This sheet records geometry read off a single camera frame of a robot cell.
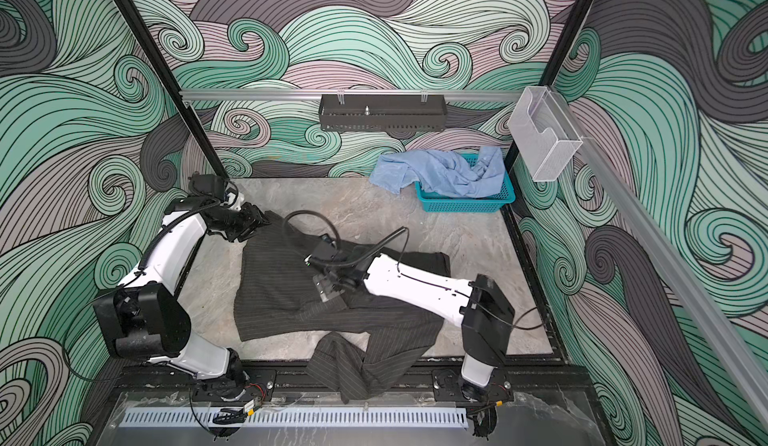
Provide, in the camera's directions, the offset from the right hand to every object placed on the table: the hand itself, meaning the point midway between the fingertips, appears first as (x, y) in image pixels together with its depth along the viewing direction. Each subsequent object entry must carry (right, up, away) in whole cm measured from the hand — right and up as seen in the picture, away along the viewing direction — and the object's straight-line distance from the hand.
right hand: (335, 280), depth 78 cm
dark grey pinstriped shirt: (+10, -17, +3) cm, 20 cm away
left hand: (-21, +15, +6) cm, 27 cm away
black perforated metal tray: (+14, +50, +17) cm, 55 cm away
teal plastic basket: (+35, +21, +37) cm, 55 cm away
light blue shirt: (+37, +33, +36) cm, 61 cm away
